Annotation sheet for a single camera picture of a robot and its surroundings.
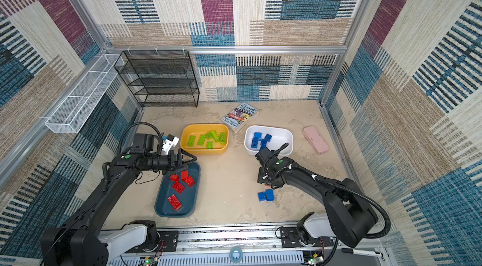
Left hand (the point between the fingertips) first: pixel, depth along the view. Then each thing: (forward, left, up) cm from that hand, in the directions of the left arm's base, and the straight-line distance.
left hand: (191, 162), depth 76 cm
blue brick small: (-8, -28, -16) cm, 34 cm away
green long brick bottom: (+22, -10, -15) cm, 29 cm away
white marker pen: (-29, -64, -17) cm, 72 cm away
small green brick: (+24, -2, -14) cm, 28 cm away
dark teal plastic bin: (-5, +9, -17) cm, 20 cm away
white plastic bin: (+24, -41, -16) cm, 50 cm away
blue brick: (+18, -31, -15) cm, 39 cm away
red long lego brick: (-10, +9, -16) cm, 21 cm away
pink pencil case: (+20, -59, -15) cm, 64 cm away
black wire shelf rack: (+53, +26, +2) cm, 59 cm away
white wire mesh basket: (+11, +43, +17) cm, 47 cm away
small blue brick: (+22, -34, -15) cm, 43 cm away
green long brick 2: (+19, -3, -16) cm, 24 cm away
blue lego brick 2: (+19, -27, -15) cm, 37 cm away
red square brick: (0, +6, -11) cm, 13 cm away
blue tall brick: (-8, -32, -16) cm, 37 cm away
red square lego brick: (-2, +3, -13) cm, 14 cm away
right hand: (-2, -32, -16) cm, 36 cm away
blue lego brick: (+24, -29, -14) cm, 40 cm away
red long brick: (-3, +9, -17) cm, 20 cm away
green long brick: (+23, -6, -14) cm, 28 cm away
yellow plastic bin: (+28, +2, -15) cm, 32 cm away
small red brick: (0, +11, -15) cm, 18 cm away
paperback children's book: (+36, -19, -15) cm, 44 cm away
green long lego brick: (+22, +2, -16) cm, 27 cm away
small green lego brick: (+22, +7, -16) cm, 28 cm away
